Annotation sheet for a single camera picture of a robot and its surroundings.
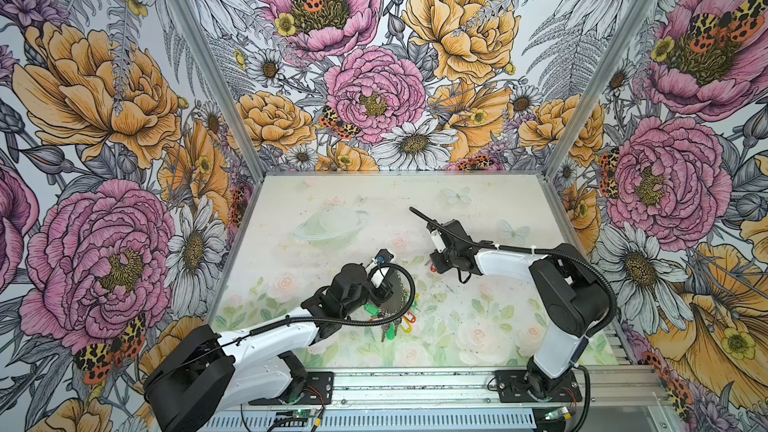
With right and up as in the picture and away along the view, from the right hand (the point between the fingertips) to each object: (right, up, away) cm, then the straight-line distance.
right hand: (440, 262), depth 96 cm
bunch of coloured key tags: (-16, -3, -40) cm, 43 cm away
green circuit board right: (+24, -31, -25) cm, 46 cm away
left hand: (-16, -1, -13) cm, 21 cm away
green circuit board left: (-36, -30, -25) cm, 53 cm away
